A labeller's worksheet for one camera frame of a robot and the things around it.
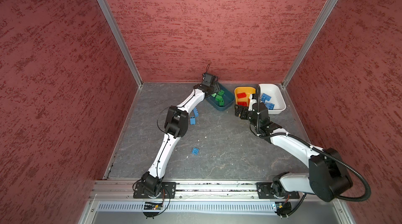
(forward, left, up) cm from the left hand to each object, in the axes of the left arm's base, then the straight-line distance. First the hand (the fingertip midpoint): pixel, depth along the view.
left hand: (216, 89), depth 106 cm
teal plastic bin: (-2, -9, -6) cm, 11 cm away
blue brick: (-15, +13, -6) cm, 21 cm away
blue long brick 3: (-8, -38, -7) cm, 39 cm away
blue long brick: (-41, +13, -7) cm, 43 cm away
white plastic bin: (+5, -43, -6) cm, 44 cm away
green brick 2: (-2, -2, -6) cm, 7 cm away
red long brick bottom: (0, -19, -5) cm, 19 cm away
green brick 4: (0, +1, -5) cm, 5 cm away
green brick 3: (-8, -4, -4) cm, 10 cm away
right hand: (-21, -13, +7) cm, 25 cm away
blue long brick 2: (-1, -36, -6) cm, 37 cm away
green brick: (+3, -4, -6) cm, 8 cm away
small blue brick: (-21, +15, -6) cm, 27 cm away
